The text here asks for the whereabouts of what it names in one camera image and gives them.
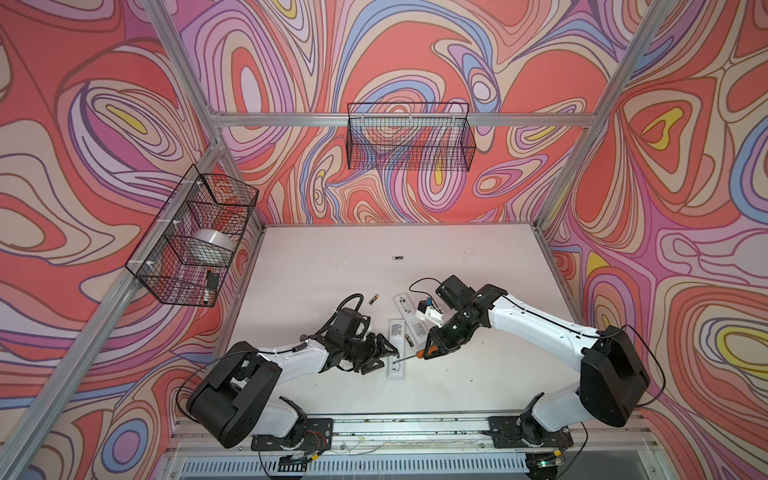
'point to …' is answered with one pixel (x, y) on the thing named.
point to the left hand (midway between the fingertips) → (395, 356)
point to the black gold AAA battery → (373, 299)
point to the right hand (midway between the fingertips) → (432, 361)
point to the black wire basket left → (184, 254)
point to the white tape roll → (211, 241)
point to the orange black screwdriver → (419, 354)
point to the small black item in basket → (212, 280)
